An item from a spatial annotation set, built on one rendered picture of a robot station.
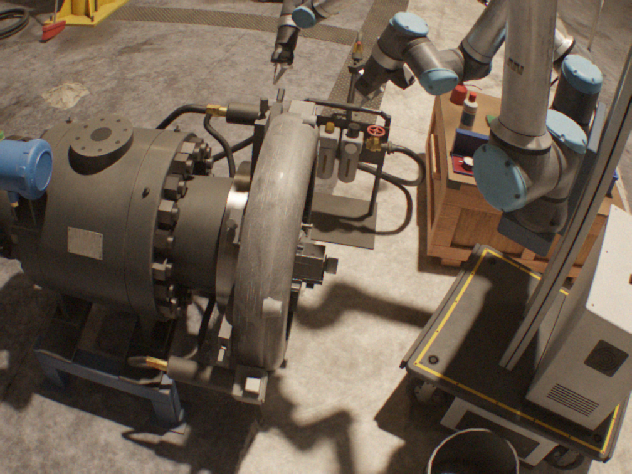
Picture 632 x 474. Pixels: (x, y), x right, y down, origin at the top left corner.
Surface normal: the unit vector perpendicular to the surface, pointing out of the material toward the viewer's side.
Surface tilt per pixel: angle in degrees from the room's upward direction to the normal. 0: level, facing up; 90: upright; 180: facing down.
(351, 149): 90
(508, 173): 95
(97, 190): 33
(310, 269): 66
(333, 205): 0
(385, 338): 0
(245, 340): 85
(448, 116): 0
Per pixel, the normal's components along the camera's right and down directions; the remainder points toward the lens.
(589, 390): -0.54, 0.54
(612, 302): 0.10, -0.72
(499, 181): -0.83, 0.39
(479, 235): -0.13, 0.68
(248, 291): -0.06, 0.26
